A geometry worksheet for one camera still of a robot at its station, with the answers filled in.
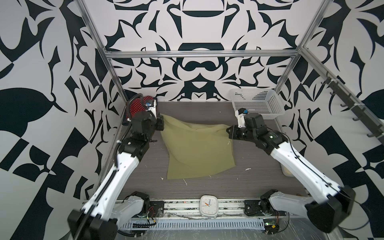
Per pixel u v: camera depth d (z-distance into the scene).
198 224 0.71
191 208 0.76
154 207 0.74
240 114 0.68
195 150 0.83
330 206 0.37
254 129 0.56
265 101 1.19
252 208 0.74
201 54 0.92
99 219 0.37
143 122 0.52
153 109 0.63
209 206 0.73
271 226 0.71
